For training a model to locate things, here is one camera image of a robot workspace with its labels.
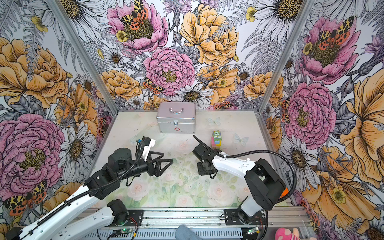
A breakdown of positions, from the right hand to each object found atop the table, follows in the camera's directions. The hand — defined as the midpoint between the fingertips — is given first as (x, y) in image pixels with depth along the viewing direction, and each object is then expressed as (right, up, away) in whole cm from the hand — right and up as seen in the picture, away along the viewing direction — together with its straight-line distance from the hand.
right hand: (205, 175), depth 86 cm
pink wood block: (+5, +18, +8) cm, 20 cm away
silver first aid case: (-19, +33, +14) cm, 40 cm away
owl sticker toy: (+8, +21, +8) cm, 24 cm away
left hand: (-18, +12, -19) cm, 29 cm away
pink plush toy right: (+32, -18, -21) cm, 42 cm away
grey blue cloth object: (-11, -19, -18) cm, 29 cm away
